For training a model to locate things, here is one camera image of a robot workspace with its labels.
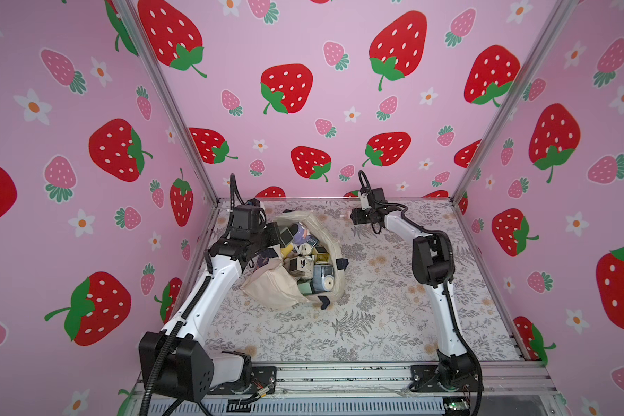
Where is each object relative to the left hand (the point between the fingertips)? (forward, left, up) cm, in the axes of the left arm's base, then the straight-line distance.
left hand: (280, 229), depth 82 cm
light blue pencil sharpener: (-10, -14, -13) cm, 22 cm away
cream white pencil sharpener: (-8, -7, -9) cm, 14 cm away
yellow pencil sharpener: (0, 0, -12) cm, 12 cm away
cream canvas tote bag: (-16, +1, -7) cm, 17 cm away
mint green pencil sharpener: (-13, -8, -15) cm, 22 cm away
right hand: (+22, -26, -17) cm, 39 cm away
